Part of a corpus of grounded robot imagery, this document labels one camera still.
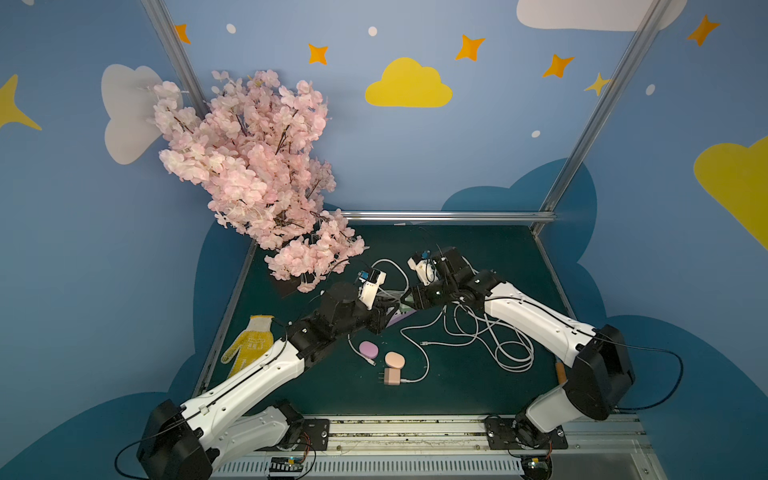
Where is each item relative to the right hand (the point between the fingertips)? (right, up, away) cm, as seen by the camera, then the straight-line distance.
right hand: (411, 294), depth 82 cm
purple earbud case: (-12, -17, +6) cm, 22 cm away
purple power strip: (-3, -8, +12) cm, 15 cm away
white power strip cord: (-2, +5, -4) cm, 6 cm away
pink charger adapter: (-5, -23, 0) cm, 24 cm away
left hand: (-5, 0, -8) cm, 9 cm away
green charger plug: (-1, 0, -5) cm, 5 cm away
